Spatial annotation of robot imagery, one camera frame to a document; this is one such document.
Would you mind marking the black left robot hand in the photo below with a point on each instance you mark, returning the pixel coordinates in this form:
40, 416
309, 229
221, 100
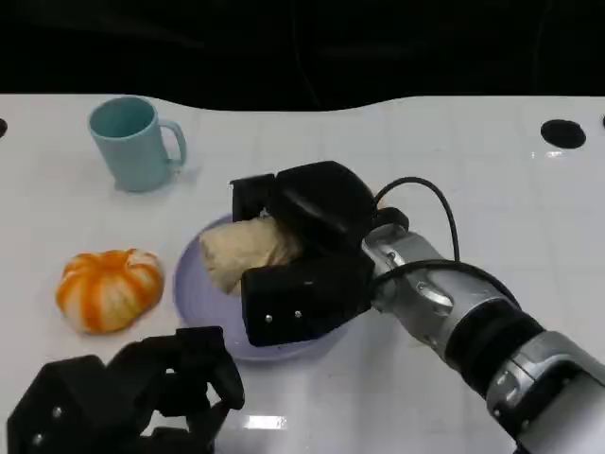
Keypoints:
118, 402

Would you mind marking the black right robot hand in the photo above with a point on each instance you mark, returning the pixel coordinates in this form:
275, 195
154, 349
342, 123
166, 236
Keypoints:
321, 203

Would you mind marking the orange and white bread roll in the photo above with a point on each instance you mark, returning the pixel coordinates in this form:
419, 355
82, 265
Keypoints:
108, 291

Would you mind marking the lilac plate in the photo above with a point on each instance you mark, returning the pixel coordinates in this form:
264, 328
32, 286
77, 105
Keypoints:
198, 302

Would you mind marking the black backdrop cloth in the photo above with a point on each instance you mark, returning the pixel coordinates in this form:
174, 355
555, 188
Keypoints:
283, 47

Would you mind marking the pale green mug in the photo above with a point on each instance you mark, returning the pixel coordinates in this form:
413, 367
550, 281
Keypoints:
134, 156

